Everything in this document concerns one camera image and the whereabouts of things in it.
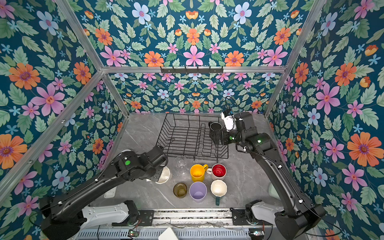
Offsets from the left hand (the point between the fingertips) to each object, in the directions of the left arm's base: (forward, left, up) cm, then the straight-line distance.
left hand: (159, 171), depth 68 cm
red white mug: (+5, -30, -19) cm, 35 cm away
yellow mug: (+6, -17, -17) cm, 25 cm away
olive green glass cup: (-3, -7, -20) cm, 22 cm away
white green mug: (-4, -29, -18) cm, 34 cm away
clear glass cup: (+12, -7, -19) cm, 23 cm away
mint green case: (-8, -57, -17) cm, 60 cm away
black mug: (+28, -29, -8) cm, 41 cm away
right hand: (+14, -29, +10) cm, 34 cm away
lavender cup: (-5, -17, -19) cm, 26 cm away
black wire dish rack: (+33, -12, -19) cm, 40 cm away
